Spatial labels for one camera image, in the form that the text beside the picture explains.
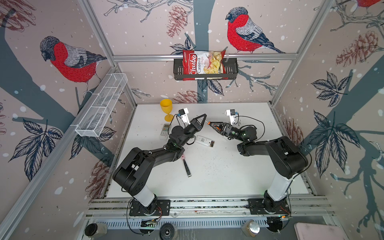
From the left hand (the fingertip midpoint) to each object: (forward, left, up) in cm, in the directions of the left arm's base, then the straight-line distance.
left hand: (207, 116), depth 74 cm
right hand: (-4, -1, -6) cm, 7 cm away
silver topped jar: (-44, -16, -19) cm, 51 cm away
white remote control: (+3, 0, -29) cm, 29 cm away
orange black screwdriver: (-4, -4, -3) cm, 6 cm away
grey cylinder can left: (-44, +48, -20) cm, 68 cm away
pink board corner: (-46, -46, -27) cm, 70 cm away
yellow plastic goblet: (+25, +26, -18) cm, 41 cm away
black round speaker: (-45, +18, -19) cm, 52 cm away
